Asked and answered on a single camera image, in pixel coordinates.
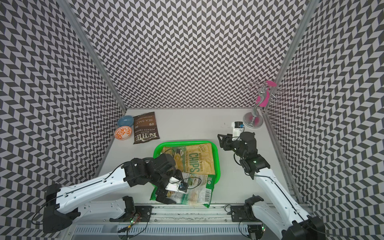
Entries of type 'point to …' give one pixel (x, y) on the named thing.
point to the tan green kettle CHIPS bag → (197, 159)
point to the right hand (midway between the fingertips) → (222, 138)
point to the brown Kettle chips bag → (145, 128)
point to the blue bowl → (125, 120)
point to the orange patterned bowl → (123, 132)
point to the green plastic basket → (159, 147)
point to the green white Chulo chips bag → (199, 191)
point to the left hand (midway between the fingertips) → (176, 189)
